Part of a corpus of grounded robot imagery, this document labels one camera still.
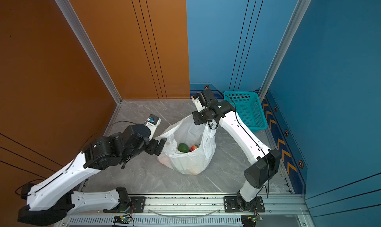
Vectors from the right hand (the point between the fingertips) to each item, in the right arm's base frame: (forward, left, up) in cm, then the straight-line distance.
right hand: (195, 117), depth 78 cm
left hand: (-14, +15, +7) cm, 22 cm away
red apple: (-7, +2, -21) cm, 22 cm away
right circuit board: (-42, -26, -27) cm, 56 cm away
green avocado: (-8, +7, -19) cm, 21 cm away
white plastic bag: (-2, +5, -9) cm, 10 cm away
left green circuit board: (-42, +36, -26) cm, 61 cm away
